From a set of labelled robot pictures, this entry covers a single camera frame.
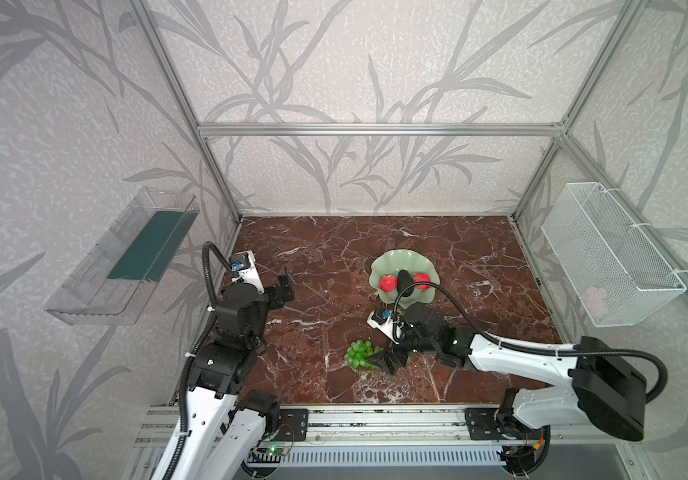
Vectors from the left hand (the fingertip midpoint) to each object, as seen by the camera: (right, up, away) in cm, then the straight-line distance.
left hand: (272, 262), depth 70 cm
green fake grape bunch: (+20, -26, +12) cm, 35 cm away
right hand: (+24, -19, +9) cm, 33 cm away
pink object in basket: (+79, -9, +3) cm, 80 cm away
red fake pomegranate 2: (+40, -7, +26) cm, 48 cm away
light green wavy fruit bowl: (+31, -3, +32) cm, 45 cm away
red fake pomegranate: (+30, -9, +26) cm, 40 cm away
